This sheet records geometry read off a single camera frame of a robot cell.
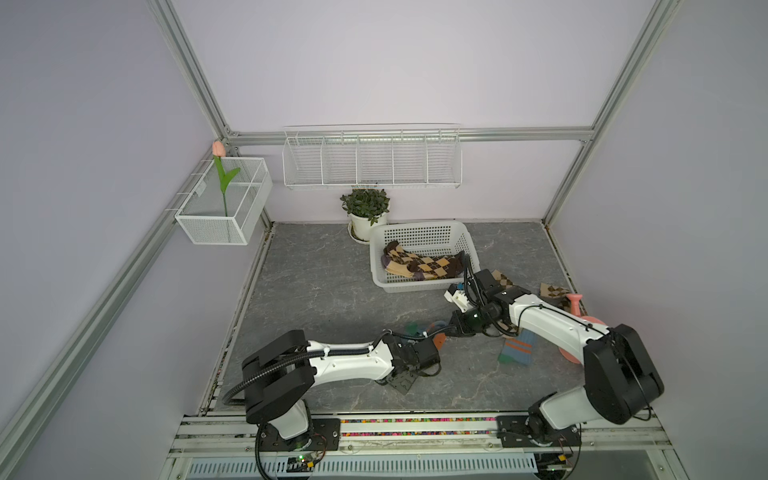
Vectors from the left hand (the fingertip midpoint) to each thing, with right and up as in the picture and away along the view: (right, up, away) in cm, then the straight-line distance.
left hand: (396, 377), depth 81 cm
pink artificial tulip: (-49, +55, +4) cm, 74 cm away
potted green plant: (-11, +50, +20) cm, 55 cm away
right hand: (+15, +12, +4) cm, 19 cm away
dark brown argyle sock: (0, +31, +24) cm, 39 cm away
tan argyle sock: (+37, +24, +21) cm, 49 cm away
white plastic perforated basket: (+16, +39, +31) cm, 52 cm away
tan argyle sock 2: (+52, +20, +15) cm, 58 cm away
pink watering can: (+52, +17, +5) cm, 55 cm away
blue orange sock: (+12, +10, +2) cm, 16 cm away
